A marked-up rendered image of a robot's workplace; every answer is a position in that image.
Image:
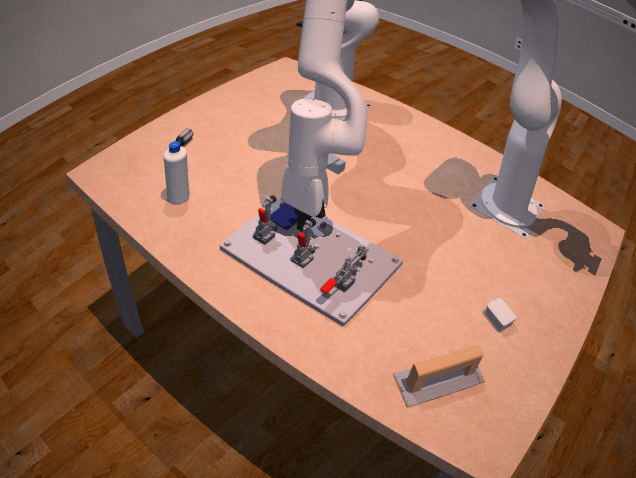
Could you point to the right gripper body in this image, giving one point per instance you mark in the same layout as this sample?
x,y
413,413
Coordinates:
x,y
305,195

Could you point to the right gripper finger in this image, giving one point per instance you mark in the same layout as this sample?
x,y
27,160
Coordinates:
x,y
308,217
299,215

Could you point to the black screwdriver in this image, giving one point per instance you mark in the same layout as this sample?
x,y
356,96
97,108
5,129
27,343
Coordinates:
x,y
184,137

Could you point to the grey toggle clamp with red handle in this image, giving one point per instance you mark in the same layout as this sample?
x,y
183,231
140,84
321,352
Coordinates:
x,y
265,225
301,252

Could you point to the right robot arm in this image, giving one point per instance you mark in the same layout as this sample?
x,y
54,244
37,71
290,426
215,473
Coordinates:
x,y
314,133

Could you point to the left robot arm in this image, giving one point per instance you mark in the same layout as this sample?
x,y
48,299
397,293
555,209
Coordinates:
x,y
533,104

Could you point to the grey bottle with blue cap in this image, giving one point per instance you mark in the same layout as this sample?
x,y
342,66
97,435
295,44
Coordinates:
x,y
176,173

